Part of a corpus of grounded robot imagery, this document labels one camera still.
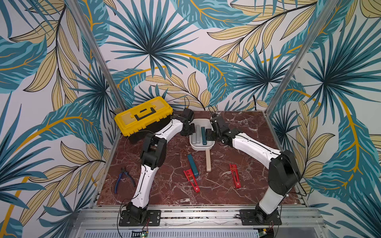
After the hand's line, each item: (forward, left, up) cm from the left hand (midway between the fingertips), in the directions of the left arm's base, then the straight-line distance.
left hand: (192, 133), depth 101 cm
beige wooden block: (-19, -9, -2) cm, 22 cm away
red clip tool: (-29, 0, -4) cm, 30 cm away
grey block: (-3, 0, -2) cm, 4 cm away
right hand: (-7, -10, +10) cm, 15 cm away
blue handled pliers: (-26, +41, -4) cm, 49 cm away
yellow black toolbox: (+1, +31, +12) cm, 33 cm away
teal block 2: (-27, -2, -3) cm, 27 cm away
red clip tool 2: (-23, -25, -4) cm, 34 cm away
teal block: (-6, -8, -2) cm, 10 cm away
